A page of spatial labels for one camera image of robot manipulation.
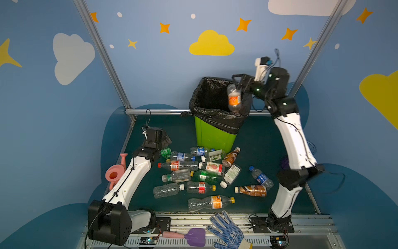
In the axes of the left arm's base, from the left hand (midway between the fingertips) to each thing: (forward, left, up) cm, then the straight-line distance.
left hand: (162, 139), depth 84 cm
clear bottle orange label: (-28, -27, -15) cm, 42 cm away
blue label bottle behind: (+2, -19, -14) cm, 24 cm away
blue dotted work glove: (-41, -36, -19) cm, 58 cm away
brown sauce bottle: (-5, -38, -14) cm, 40 cm away
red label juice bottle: (-9, -29, -16) cm, 34 cm away
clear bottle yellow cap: (-21, -21, -15) cm, 33 cm away
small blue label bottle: (-15, -56, -16) cm, 60 cm away
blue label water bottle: (-2, -10, -14) cm, 18 cm away
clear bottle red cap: (-8, -7, -15) cm, 19 cm away
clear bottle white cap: (-23, -4, -14) cm, 27 cm away
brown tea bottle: (-22, -51, -15) cm, 57 cm away
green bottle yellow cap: (-14, -25, -15) cm, 33 cm away
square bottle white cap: (-13, -39, -17) cm, 44 cm away
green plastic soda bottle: (+2, +1, -18) cm, 18 cm away
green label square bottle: (0, -30, -17) cm, 35 cm away
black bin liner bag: (+29, -26, +3) cm, 39 cm away
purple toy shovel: (-43, -19, -18) cm, 51 cm away
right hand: (+13, -38, +32) cm, 51 cm away
